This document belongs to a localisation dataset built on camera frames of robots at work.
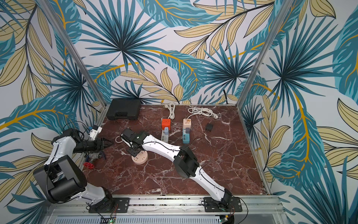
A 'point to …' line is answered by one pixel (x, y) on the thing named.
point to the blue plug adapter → (166, 130)
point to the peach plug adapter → (187, 123)
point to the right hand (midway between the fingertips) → (135, 147)
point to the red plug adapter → (166, 122)
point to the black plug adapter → (209, 127)
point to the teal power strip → (186, 136)
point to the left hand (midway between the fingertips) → (110, 145)
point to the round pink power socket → (141, 158)
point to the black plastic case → (124, 109)
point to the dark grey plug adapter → (187, 130)
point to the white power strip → (164, 137)
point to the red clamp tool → (88, 165)
